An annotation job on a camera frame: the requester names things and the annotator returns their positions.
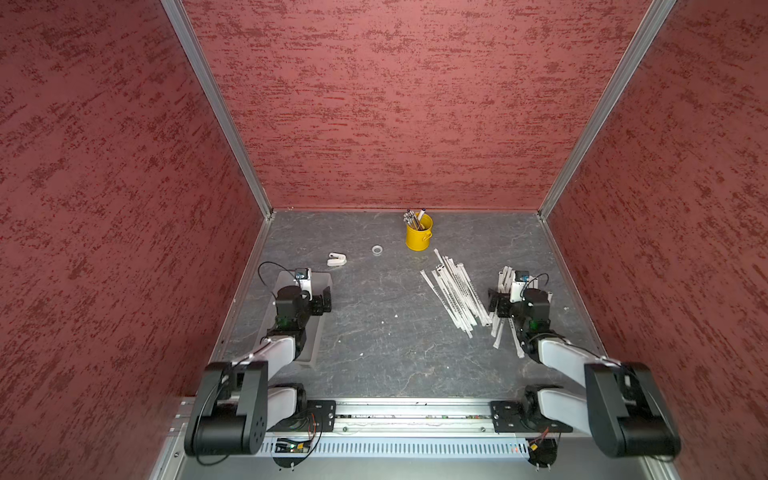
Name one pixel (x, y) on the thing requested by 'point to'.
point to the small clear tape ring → (377, 250)
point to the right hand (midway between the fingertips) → (502, 293)
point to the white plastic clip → (336, 259)
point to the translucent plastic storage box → (309, 350)
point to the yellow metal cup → (419, 239)
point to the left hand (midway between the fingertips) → (313, 292)
